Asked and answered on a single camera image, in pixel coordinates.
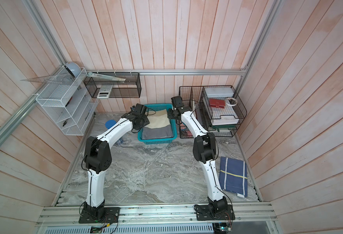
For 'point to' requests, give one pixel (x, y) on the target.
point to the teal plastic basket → (165, 107)
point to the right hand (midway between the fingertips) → (170, 113)
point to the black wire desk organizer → (195, 97)
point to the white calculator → (104, 91)
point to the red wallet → (217, 103)
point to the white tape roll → (228, 102)
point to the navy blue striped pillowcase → (233, 176)
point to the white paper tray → (228, 115)
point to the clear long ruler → (105, 78)
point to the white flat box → (219, 92)
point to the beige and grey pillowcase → (159, 126)
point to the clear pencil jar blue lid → (109, 124)
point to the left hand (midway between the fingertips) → (145, 122)
